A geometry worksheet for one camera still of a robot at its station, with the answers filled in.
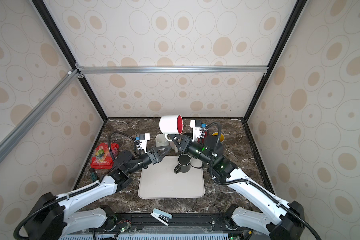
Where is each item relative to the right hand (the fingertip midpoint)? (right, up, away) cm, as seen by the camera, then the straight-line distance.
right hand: (171, 138), depth 62 cm
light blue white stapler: (-5, -39, +12) cm, 41 cm away
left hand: (0, -5, +3) cm, 6 cm away
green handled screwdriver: (-47, -24, +25) cm, 58 cm away
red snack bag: (-45, -14, +30) cm, 56 cm away
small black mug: (+5, -14, +23) cm, 28 cm away
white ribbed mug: (-10, -3, +40) cm, 41 cm away
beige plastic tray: (-9, -26, +26) cm, 38 cm away
